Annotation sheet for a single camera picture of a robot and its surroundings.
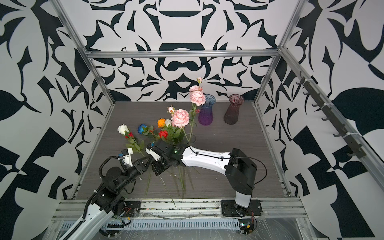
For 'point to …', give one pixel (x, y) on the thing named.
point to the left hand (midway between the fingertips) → (152, 155)
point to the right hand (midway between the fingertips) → (152, 169)
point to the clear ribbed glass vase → (190, 139)
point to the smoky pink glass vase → (231, 115)
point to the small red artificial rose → (163, 133)
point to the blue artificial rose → (140, 129)
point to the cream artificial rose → (167, 122)
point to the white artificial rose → (123, 129)
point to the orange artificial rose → (161, 122)
